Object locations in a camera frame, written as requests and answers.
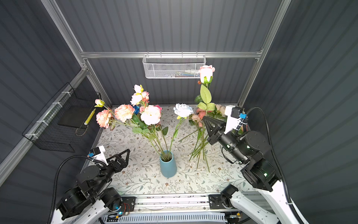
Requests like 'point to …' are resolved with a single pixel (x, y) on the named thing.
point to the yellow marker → (89, 117)
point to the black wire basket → (69, 111)
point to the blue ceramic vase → (168, 164)
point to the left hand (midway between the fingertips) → (124, 153)
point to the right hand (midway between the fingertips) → (205, 119)
